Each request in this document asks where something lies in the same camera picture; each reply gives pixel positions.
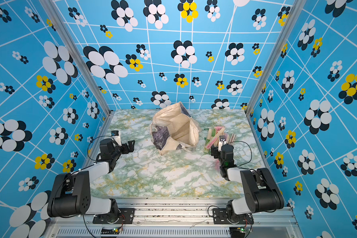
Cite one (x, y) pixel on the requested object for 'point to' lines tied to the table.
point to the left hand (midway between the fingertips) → (129, 140)
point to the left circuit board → (111, 231)
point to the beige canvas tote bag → (173, 129)
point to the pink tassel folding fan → (231, 139)
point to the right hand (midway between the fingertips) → (223, 144)
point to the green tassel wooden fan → (214, 142)
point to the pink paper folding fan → (219, 130)
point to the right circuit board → (237, 232)
